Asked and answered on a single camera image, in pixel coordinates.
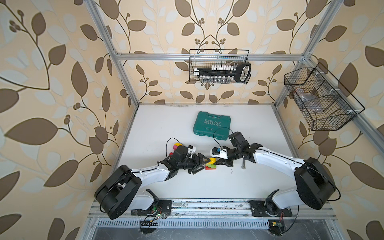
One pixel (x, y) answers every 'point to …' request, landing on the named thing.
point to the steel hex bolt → (243, 167)
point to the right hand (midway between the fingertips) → (215, 157)
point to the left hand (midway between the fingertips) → (206, 162)
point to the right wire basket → (327, 104)
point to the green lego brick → (209, 164)
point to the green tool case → (212, 125)
